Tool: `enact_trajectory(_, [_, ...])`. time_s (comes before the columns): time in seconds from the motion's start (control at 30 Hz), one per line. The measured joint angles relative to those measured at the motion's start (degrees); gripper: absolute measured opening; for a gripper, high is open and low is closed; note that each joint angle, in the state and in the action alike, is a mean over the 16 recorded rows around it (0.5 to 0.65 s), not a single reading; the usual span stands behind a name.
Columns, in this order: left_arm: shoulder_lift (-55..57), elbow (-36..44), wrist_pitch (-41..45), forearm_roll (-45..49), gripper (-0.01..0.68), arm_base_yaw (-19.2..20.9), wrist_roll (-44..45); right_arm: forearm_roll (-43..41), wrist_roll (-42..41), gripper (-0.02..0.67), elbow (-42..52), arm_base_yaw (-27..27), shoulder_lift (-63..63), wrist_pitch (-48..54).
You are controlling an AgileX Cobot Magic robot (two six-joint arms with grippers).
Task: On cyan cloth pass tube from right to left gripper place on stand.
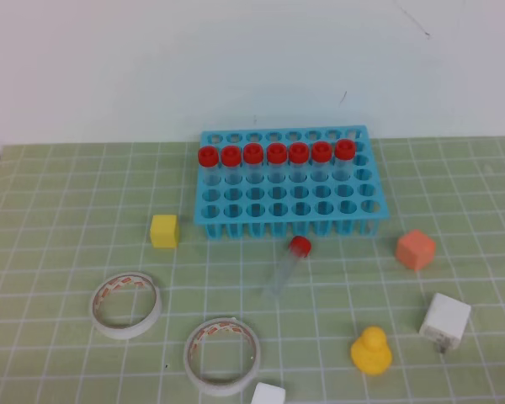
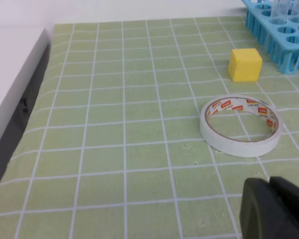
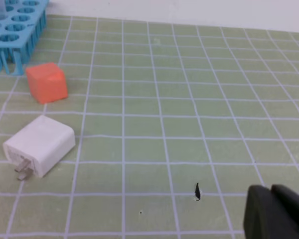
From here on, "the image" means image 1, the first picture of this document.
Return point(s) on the white charger block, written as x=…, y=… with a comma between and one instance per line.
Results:
x=445, y=322

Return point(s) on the green grid cutting mat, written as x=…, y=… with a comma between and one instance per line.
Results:
x=72, y=216

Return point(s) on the yellow rubber duck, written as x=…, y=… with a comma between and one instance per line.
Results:
x=371, y=353

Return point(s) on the blue test tube rack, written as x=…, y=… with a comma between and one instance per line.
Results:
x=356, y=205

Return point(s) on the left tape roll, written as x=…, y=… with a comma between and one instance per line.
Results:
x=116, y=282

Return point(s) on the yellow cube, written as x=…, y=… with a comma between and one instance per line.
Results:
x=164, y=231

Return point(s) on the right tape roll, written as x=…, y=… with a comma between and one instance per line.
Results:
x=214, y=387

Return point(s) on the tape roll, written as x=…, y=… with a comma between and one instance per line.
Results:
x=116, y=282
x=214, y=387

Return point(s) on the white foam cube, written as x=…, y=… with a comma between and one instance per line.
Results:
x=268, y=394

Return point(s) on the red capped tube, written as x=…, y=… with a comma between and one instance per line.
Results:
x=321, y=154
x=208, y=157
x=298, y=156
x=344, y=154
x=277, y=158
x=298, y=249
x=231, y=160
x=253, y=157

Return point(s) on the orange cube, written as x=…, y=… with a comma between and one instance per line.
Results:
x=415, y=250

